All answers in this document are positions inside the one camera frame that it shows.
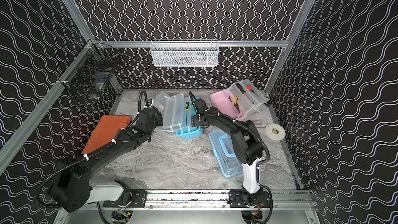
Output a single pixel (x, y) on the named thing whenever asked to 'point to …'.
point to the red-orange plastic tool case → (105, 131)
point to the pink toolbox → (221, 102)
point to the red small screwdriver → (250, 88)
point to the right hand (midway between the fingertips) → (200, 121)
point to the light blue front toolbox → (225, 152)
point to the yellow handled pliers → (236, 104)
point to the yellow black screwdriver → (186, 109)
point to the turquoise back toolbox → (176, 110)
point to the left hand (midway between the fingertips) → (158, 110)
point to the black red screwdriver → (241, 89)
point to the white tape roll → (275, 131)
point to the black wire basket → (90, 73)
